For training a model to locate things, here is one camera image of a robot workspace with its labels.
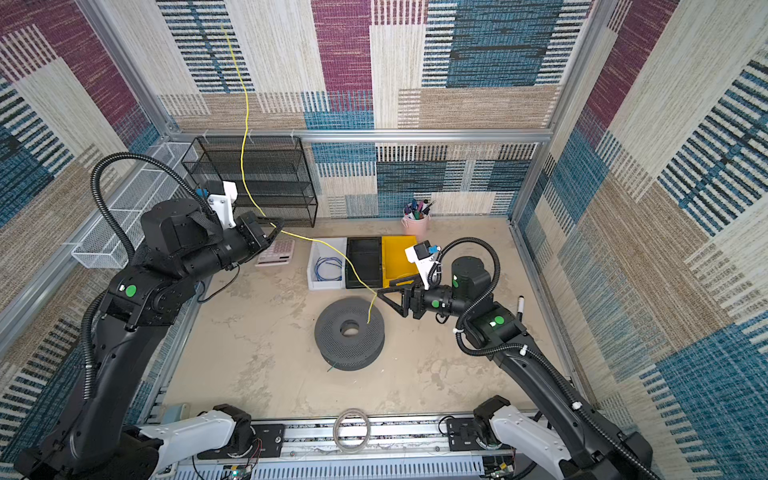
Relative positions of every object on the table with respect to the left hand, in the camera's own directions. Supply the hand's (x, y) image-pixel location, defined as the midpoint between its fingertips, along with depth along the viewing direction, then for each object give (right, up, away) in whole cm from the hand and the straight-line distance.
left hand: (285, 215), depth 58 cm
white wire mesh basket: (-45, -6, +11) cm, 47 cm away
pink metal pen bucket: (+31, +1, +54) cm, 62 cm away
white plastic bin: (-1, -13, +48) cm, 49 cm away
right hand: (+19, -16, +8) cm, 27 cm away
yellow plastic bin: (+22, -10, +50) cm, 55 cm away
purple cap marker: (+26, +7, +51) cm, 58 cm away
